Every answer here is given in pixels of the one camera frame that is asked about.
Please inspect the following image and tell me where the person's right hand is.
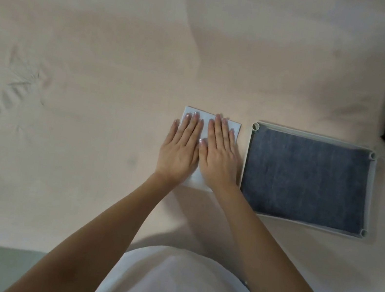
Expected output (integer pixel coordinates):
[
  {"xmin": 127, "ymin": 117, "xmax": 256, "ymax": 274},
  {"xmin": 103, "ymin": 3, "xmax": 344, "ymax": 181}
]
[{"xmin": 191, "ymin": 112, "xmax": 251, "ymax": 194}]

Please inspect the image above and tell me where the person's left hand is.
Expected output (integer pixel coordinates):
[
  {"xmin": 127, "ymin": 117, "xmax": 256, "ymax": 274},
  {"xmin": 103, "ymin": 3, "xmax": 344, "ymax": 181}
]
[{"xmin": 153, "ymin": 108, "xmax": 208, "ymax": 189}]

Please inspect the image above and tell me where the white pad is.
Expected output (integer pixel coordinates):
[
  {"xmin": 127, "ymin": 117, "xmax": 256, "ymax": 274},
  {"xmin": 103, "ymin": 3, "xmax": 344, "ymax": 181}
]
[{"xmin": 169, "ymin": 104, "xmax": 244, "ymax": 196}]

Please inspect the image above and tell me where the grey used pad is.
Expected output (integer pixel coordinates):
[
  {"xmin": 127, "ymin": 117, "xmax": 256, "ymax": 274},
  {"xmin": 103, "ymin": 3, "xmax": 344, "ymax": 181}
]
[{"xmin": 238, "ymin": 125, "xmax": 378, "ymax": 236}]

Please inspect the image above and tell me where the beige plastic tray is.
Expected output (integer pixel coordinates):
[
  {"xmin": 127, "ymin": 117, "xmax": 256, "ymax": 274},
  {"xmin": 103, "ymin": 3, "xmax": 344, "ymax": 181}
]
[{"xmin": 234, "ymin": 120, "xmax": 384, "ymax": 242}]

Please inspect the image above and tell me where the person's right forearm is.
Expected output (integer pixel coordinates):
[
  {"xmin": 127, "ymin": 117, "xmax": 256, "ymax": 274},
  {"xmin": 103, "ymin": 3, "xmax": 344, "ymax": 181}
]
[{"xmin": 195, "ymin": 181, "xmax": 385, "ymax": 292}]

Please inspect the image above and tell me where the person's left forearm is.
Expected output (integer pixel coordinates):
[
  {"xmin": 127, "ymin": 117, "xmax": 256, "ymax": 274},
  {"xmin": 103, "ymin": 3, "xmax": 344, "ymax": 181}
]
[{"xmin": 3, "ymin": 150, "xmax": 187, "ymax": 292}]

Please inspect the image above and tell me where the person's white shirt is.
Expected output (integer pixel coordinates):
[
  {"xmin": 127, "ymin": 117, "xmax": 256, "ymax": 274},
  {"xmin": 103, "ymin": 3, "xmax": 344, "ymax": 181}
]
[{"xmin": 87, "ymin": 233, "xmax": 282, "ymax": 292}]

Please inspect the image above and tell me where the pink tablecloth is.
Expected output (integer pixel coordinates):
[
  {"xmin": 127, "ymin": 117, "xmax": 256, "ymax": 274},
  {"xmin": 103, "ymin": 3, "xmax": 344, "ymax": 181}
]
[{"xmin": 0, "ymin": 0, "xmax": 385, "ymax": 292}]

